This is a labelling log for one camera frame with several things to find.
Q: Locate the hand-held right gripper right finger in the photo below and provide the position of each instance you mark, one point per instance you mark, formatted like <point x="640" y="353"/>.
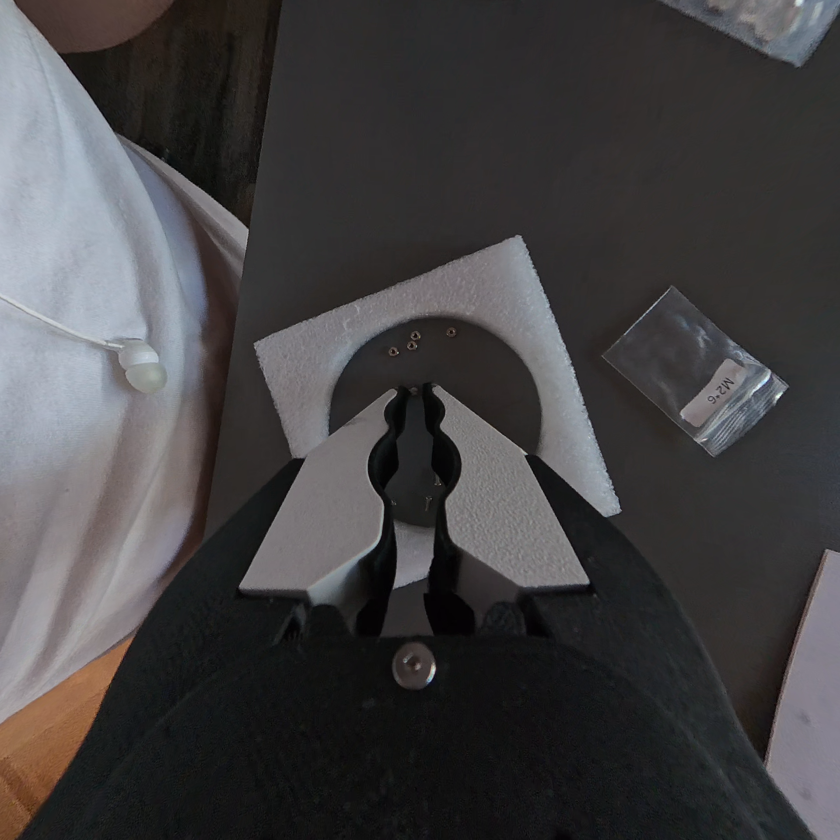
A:
<point x="512" y="525"/>

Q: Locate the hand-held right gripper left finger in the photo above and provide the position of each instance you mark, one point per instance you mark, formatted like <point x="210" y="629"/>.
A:
<point x="315" y="525"/>

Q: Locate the small clear zip bag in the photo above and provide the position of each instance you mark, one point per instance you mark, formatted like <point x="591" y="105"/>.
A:
<point x="676" y="367"/>

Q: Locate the white foam square with hole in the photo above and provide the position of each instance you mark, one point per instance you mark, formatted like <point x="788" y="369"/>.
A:
<point x="459" y="289"/>

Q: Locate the dark grey desk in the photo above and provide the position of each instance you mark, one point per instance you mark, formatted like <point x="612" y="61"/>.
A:
<point x="459" y="131"/>

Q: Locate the person's white shirt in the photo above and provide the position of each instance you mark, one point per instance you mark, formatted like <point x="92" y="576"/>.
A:
<point x="98" y="459"/>

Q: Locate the printed assembly instruction sheet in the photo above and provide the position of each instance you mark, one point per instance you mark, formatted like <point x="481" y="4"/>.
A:
<point x="807" y="709"/>

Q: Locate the clear bag of small nuts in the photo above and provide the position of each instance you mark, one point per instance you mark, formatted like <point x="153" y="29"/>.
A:
<point x="754" y="26"/>

